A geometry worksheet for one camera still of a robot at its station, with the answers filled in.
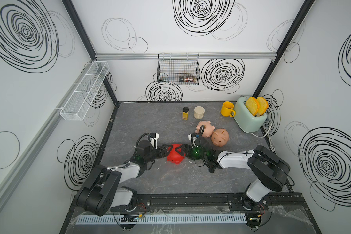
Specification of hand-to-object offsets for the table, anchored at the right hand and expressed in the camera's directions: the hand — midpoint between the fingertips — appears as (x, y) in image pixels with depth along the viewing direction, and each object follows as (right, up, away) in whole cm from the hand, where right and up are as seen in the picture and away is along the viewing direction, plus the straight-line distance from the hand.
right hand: (179, 152), depth 84 cm
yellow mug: (+35, +26, +21) cm, 48 cm away
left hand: (-6, +2, +2) cm, 6 cm away
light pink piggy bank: (+20, +13, +12) cm, 26 cm away
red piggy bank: (-3, -2, -2) cm, 4 cm away
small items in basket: (+6, +44, +4) cm, 44 cm away
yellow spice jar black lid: (+5, +22, +21) cm, 30 cm away
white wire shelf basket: (-51, +25, -13) cm, 58 cm away
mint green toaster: (+44, +17, +9) cm, 48 cm away
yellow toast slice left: (+47, +28, +7) cm, 55 cm away
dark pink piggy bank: (+25, +8, +5) cm, 27 cm away
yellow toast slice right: (+53, +28, +5) cm, 60 cm away
